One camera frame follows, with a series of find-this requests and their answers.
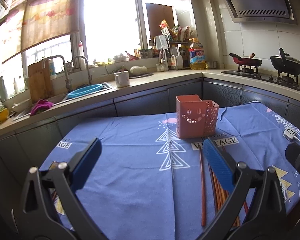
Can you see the snack packages pile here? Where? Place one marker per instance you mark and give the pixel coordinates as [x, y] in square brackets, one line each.
[178, 33]

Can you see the blue patterned tablecloth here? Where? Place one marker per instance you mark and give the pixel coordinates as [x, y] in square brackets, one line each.
[147, 184]

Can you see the black wok with lid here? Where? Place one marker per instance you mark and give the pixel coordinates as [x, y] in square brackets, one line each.
[285, 63]

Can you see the brown wooden chopstick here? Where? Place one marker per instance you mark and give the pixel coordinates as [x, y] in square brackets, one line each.
[221, 194]
[213, 187]

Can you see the steel range hood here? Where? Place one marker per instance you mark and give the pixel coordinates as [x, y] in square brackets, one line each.
[277, 11]

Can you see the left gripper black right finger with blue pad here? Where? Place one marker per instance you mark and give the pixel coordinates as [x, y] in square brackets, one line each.
[266, 217]

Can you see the steel kitchen faucet curved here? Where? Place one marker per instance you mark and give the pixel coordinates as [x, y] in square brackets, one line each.
[90, 78]

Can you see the white cleaver knife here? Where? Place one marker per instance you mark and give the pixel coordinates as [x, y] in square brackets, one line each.
[161, 42]

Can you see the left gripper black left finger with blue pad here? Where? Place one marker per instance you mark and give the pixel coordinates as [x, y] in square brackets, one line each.
[50, 208]

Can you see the white mug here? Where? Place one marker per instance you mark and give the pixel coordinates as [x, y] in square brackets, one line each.
[122, 79]

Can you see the patterned window blind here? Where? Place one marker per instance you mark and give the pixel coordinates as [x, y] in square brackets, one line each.
[32, 22]

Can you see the white small device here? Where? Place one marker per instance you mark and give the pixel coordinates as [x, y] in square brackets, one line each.
[289, 134]

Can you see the white radish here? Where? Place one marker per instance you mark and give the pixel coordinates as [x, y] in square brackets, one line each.
[138, 70]

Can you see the reddish brown chopstick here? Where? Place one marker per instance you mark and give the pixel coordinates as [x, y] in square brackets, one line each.
[245, 203]

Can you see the magenta cloth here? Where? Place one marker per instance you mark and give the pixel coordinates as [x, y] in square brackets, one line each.
[41, 106]

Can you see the smartphone with photo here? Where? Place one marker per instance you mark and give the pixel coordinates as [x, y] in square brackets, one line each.
[53, 165]

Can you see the pink plastic utensil holder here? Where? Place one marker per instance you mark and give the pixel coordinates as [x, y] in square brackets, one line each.
[195, 117]

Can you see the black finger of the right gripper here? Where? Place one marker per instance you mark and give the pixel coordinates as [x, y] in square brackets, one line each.
[292, 154]

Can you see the dark red chopstick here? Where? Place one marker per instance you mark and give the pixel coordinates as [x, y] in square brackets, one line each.
[203, 221]

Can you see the blue plastic basin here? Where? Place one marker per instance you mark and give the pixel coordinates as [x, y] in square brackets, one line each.
[84, 91]

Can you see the cooking oil bottle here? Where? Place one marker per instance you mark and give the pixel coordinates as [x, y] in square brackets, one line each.
[196, 55]

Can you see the red frying pan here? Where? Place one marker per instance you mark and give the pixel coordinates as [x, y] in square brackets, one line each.
[245, 61]

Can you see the wooden cutting board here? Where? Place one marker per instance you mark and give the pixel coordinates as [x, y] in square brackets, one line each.
[40, 84]

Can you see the black gas stove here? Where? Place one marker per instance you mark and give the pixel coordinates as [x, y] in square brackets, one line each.
[282, 79]

